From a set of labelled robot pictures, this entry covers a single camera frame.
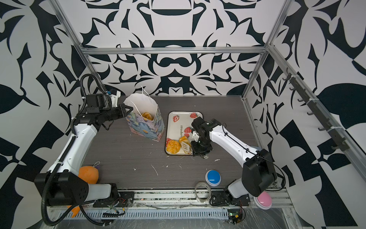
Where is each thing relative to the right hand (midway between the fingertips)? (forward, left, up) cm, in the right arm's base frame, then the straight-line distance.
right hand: (196, 153), depth 79 cm
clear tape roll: (-21, -4, -8) cm, 23 cm away
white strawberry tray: (+14, +10, -10) cm, 20 cm away
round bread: (+7, +13, -7) cm, 17 cm away
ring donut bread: (+25, +31, +2) cm, 40 cm away
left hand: (+19, +34, +18) cm, 43 cm away
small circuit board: (-27, -18, -12) cm, 35 cm away
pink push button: (-21, -33, -10) cm, 41 cm away
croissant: (+12, +6, -7) cm, 15 cm away
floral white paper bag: (+13, +27, +14) cm, 33 cm away
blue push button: (-10, -9, -10) cm, 17 cm away
